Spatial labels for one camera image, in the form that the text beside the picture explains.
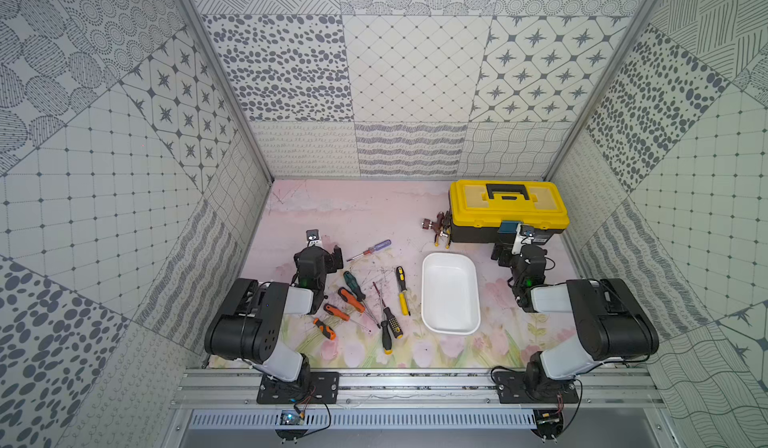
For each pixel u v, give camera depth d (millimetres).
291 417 715
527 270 728
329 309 858
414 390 752
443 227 1043
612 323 454
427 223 1041
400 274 925
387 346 797
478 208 910
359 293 895
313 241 818
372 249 990
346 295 881
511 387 735
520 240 801
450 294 951
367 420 701
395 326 818
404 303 878
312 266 729
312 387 731
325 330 818
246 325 457
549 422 727
